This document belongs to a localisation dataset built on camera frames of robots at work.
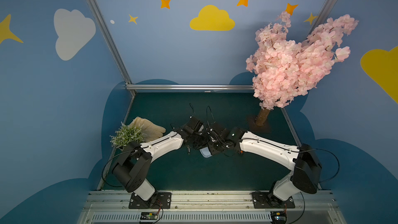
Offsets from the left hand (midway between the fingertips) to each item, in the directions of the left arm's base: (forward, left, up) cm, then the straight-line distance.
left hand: (214, 141), depth 84 cm
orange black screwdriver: (-15, -8, +23) cm, 29 cm away
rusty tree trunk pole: (+18, -31, 0) cm, 36 cm away
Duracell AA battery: (-2, +14, -10) cm, 17 cm away
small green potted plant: (-1, +46, +8) cm, 46 cm away
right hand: (-3, +1, +1) cm, 4 cm away
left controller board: (-34, +32, -11) cm, 48 cm away
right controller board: (-33, -31, -12) cm, 47 cm away
